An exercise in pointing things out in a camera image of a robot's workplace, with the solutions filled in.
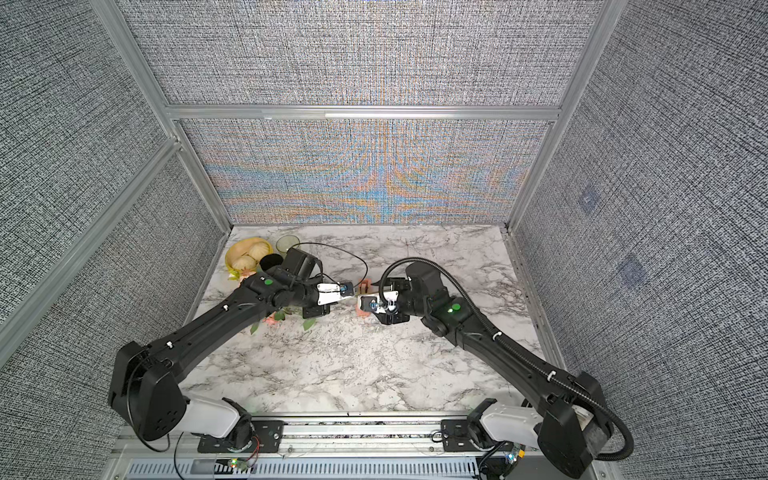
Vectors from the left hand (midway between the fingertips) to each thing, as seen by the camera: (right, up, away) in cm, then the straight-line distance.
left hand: (337, 293), depth 82 cm
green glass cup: (-23, +15, +25) cm, 37 cm away
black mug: (-26, +9, +20) cm, 34 cm away
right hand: (+11, +4, -7) cm, 13 cm away
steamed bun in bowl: (-35, +8, +21) cm, 42 cm away
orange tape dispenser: (+6, -8, +13) cm, 16 cm away
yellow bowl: (-37, +11, +25) cm, 46 cm away
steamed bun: (-32, +12, +24) cm, 41 cm away
